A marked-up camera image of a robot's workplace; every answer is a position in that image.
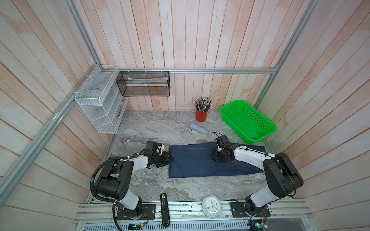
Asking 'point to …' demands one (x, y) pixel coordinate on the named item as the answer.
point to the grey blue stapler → (198, 130)
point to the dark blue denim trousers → (194, 160)
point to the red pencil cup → (201, 116)
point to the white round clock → (212, 206)
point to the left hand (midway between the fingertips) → (172, 161)
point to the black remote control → (165, 220)
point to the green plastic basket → (249, 122)
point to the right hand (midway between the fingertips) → (212, 156)
